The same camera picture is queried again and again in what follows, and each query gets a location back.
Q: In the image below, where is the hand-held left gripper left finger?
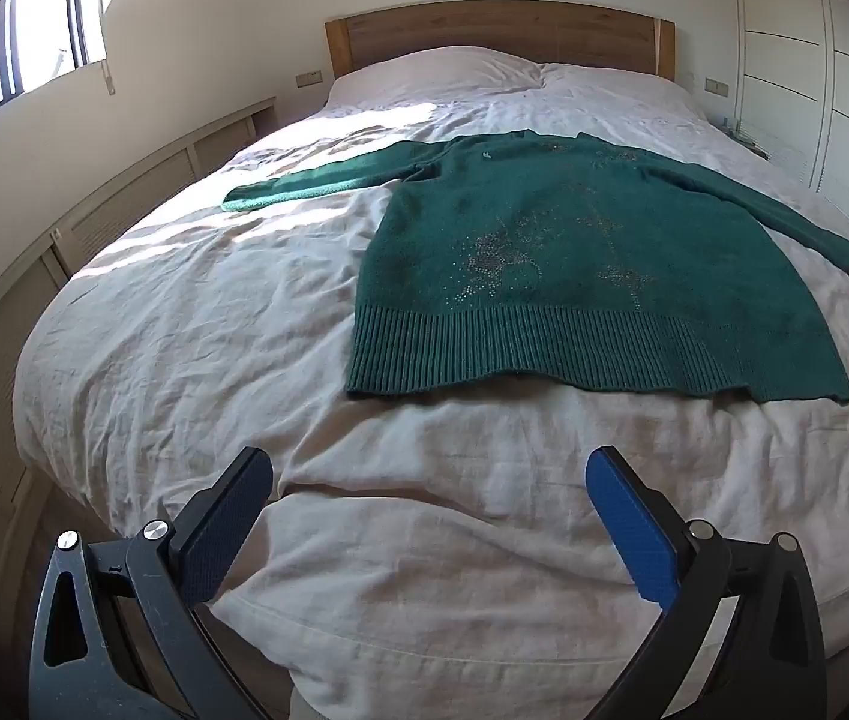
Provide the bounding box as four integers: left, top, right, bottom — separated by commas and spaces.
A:
29, 446, 275, 720

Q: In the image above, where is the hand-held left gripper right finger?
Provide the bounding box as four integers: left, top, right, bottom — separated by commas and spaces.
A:
585, 446, 829, 720

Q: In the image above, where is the green knit sweater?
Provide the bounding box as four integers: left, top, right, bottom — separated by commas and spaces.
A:
221, 131, 849, 406

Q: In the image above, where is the white bed duvet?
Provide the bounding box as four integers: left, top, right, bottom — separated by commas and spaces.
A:
11, 82, 849, 720

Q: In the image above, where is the beige slatted radiator cover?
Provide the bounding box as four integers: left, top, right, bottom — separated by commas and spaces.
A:
0, 97, 279, 541

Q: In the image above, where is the cluttered nightstand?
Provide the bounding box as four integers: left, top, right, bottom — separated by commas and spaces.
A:
716, 116, 770, 158

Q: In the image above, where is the white pillow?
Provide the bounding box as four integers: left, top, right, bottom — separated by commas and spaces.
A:
540, 62, 695, 102
326, 45, 545, 102

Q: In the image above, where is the wooden headboard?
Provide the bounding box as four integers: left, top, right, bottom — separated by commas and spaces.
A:
324, 0, 676, 81

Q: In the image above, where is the white wardrobe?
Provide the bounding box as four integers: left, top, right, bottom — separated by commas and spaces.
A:
728, 0, 849, 278

